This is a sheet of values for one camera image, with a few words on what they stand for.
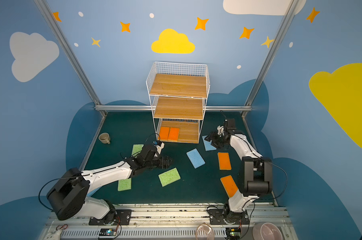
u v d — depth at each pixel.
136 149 0.98
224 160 0.94
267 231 0.71
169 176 0.87
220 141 0.80
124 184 0.83
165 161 0.76
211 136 0.82
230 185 0.84
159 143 0.79
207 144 1.04
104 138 1.03
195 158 0.96
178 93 0.75
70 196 0.42
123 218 0.74
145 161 0.66
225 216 0.68
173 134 1.07
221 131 0.83
